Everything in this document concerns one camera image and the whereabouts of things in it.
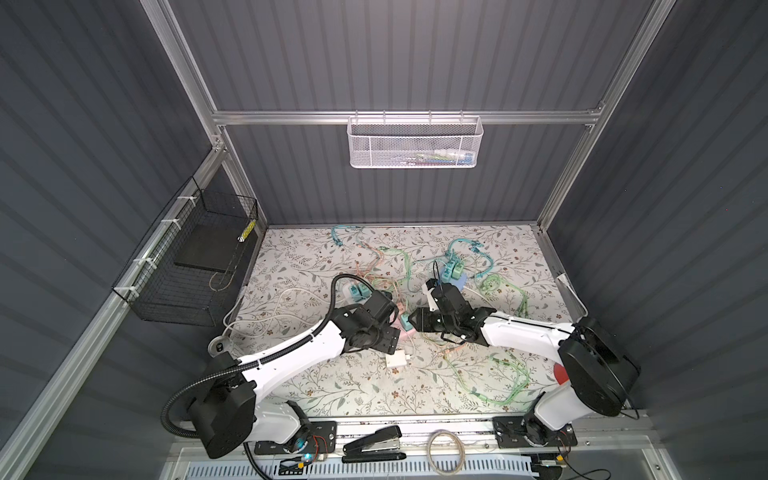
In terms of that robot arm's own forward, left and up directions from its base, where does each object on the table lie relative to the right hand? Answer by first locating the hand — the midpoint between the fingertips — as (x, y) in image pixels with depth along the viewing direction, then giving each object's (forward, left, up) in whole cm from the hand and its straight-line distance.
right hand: (416, 321), depth 88 cm
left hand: (-6, +8, +3) cm, 11 cm away
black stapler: (-30, +9, -7) cm, 32 cm away
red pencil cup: (-22, -26, +20) cm, 40 cm away
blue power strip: (+16, -16, -3) cm, 23 cm away
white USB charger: (-9, +5, -5) cm, 12 cm away
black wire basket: (+4, +57, +23) cm, 62 cm away
